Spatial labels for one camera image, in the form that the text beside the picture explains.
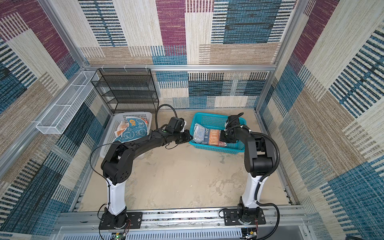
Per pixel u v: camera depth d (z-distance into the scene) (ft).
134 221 2.40
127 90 3.57
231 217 2.39
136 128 3.36
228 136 2.81
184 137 2.73
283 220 2.41
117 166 1.70
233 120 2.66
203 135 3.27
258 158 1.72
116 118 3.42
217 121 3.42
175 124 2.48
